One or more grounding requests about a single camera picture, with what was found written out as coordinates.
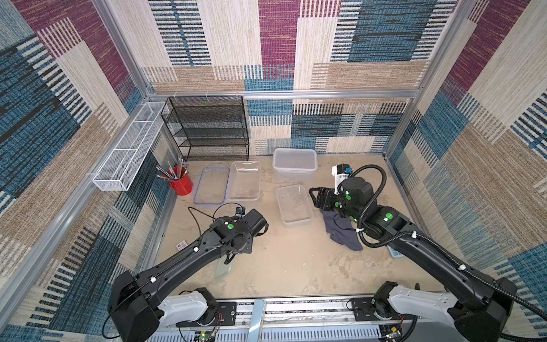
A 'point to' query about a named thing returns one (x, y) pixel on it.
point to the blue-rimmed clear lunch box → (243, 182)
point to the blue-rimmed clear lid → (212, 186)
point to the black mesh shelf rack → (209, 127)
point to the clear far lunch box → (295, 164)
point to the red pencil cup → (183, 186)
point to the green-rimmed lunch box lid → (222, 269)
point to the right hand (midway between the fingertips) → (319, 195)
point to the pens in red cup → (171, 174)
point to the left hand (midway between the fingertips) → (241, 243)
